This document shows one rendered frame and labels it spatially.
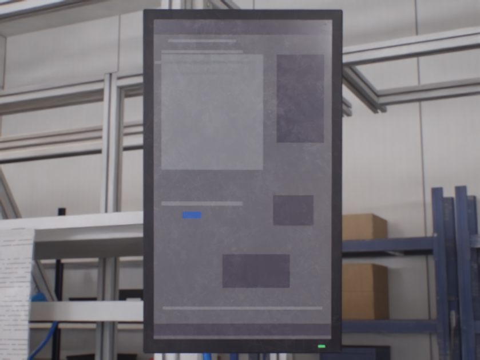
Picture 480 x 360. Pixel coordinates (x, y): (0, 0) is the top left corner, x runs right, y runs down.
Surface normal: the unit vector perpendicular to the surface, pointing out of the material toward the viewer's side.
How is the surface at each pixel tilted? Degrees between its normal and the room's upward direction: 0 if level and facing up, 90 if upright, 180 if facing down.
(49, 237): 90
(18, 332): 91
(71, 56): 90
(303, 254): 101
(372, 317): 90
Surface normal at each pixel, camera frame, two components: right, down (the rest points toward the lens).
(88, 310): -0.42, -0.16
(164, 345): 0.00, 0.01
